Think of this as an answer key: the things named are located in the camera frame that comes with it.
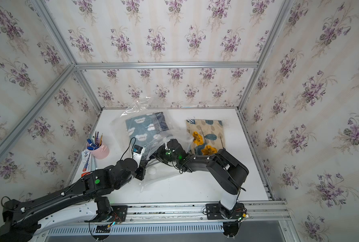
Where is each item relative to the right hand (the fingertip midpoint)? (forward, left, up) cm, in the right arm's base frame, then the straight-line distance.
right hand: (151, 154), depth 82 cm
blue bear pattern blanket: (+18, +6, -3) cm, 19 cm away
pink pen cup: (+3, +32, -1) cm, 32 cm away
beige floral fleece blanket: (+19, -33, -9) cm, 39 cm away
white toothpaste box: (-4, +38, -8) cm, 39 cm away
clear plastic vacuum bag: (-6, -2, -11) cm, 12 cm away
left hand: (-8, -1, +5) cm, 10 cm away
